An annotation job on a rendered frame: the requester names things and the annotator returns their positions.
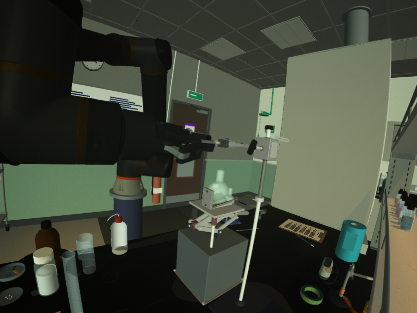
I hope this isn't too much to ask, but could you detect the petri dish with coloured bits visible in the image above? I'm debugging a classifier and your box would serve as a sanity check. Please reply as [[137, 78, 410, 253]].
[[0, 262, 27, 282]]

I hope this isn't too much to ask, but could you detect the white scissor jack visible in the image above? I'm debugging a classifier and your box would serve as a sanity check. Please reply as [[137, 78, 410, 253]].
[[187, 198, 249, 236]]

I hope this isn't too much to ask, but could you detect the brown door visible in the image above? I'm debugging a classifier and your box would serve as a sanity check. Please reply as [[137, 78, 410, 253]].
[[162, 99, 213, 207]]

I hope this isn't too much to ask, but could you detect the clear green round flask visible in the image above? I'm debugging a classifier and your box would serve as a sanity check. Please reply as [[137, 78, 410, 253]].
[[208, 170, 234, 205]]

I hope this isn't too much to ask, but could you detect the grey petri dish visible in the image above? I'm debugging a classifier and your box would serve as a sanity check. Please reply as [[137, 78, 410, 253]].
[[0, 286, 24, 304]]

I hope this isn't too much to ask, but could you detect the grey clamp boss block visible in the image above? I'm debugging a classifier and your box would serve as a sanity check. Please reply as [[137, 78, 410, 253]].
[[255, 136, 280, 162]]

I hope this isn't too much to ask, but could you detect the white jack crank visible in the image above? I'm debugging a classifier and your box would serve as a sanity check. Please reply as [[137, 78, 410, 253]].
[[209, 218, 218, 249]]

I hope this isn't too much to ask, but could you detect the grey box plinth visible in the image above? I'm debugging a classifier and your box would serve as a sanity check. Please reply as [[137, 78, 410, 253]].
[[173, 225, 251, 306]]

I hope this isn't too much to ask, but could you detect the green safety shower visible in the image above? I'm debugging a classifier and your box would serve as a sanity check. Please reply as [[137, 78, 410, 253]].
[[258, 87, 276, 138]]

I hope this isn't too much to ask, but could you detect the brown clipboard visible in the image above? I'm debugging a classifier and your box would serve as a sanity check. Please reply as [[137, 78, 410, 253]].
[[278, 219, 328, 245]]

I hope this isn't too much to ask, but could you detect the brown glass bottle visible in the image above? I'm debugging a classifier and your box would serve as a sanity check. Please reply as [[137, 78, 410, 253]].
[[35, 220, 63, 262]]

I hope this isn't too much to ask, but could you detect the bunsen burner with orange hose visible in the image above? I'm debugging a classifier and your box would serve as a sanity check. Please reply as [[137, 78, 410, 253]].
[[337, 262, 374, 313]]

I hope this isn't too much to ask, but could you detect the blue reagent bottle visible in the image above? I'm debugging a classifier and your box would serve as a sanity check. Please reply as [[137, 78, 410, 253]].
[[400, 201, 417, 231]]

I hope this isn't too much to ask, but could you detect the white wall poster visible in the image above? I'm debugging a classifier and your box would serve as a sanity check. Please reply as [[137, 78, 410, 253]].
[[70, 82, 144, 114]]

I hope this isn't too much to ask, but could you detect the teal cylinder roll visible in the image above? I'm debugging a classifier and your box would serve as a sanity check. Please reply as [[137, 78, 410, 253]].
[[334, 219, 368, 263]]

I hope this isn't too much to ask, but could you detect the red fire extinguisher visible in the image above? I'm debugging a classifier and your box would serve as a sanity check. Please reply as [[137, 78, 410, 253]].
[[151, 175, 163, 205]]

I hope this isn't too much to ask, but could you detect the round wall clock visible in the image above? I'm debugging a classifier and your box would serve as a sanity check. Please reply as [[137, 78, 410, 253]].
[[81, 60, 105, 71]]

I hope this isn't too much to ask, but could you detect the grey ceiling duct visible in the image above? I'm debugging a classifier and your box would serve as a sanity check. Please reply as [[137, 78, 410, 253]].
[[342, 6, 373, 46]]

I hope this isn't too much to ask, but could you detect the grey shelf unit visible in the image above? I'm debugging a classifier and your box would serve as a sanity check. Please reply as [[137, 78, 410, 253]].
[[370, 94, 417, 313]]

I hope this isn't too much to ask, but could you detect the large white panel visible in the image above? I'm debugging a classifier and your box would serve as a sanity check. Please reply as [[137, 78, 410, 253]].
[[271, 38, 392, 249]]

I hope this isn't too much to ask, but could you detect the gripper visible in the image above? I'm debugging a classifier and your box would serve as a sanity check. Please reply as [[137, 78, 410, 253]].
[[155, 122, 217, 164]]

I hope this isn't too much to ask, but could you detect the white stand rod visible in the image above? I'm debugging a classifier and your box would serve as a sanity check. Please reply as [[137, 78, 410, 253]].
[[235, 160, 270, 307]]

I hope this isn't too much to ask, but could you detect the clear glass beaker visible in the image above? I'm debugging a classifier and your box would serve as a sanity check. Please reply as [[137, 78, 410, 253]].
[[75, 232, 97, 275]]

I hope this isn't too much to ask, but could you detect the ceiling light panel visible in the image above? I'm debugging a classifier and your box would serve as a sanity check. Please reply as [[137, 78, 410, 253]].
[[260, 16, 317, 50], [199, 37, 246, 62]]

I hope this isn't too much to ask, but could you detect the clear graduated cylinder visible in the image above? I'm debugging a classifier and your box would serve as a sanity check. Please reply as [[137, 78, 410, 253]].
[[61, 250, 84, 313]]

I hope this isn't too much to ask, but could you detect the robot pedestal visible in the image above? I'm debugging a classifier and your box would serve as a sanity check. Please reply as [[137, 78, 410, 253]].
[[113, 195, 144, 243]]

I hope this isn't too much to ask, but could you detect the white-capped powder jar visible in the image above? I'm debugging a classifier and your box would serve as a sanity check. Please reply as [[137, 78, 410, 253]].
[[32, 246, 61, 297]]

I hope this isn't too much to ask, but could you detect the white wash bottle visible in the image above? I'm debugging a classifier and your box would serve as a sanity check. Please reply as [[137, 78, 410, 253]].
[[108, 213, 129, 255]]

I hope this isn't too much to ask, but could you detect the green tape roll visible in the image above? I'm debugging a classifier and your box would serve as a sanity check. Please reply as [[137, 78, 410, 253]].
[[300, 284, 325, 306]]

